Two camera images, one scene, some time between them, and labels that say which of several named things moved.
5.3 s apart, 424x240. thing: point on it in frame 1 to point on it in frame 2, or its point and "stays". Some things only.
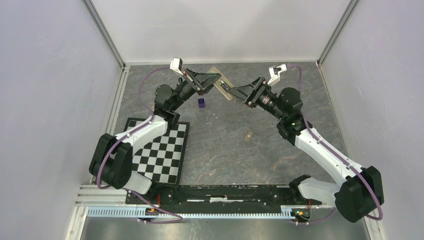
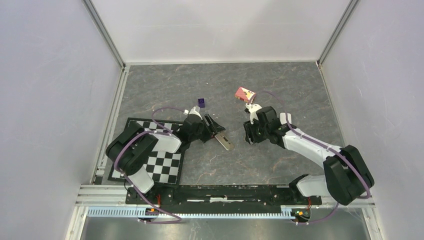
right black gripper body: x=262 y=97 to x=255 y=132
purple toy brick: x=201 y=101 stays
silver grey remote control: x=222 y=83 to x=225 y=141
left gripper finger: x=203 y=78 to x=214 y=126
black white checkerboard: x=162 y=160 stays
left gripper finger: x=206 y=80 to x=210 y=131
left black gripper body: x=189 y=88 to x=203 y=135
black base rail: x=221 y=199 stays
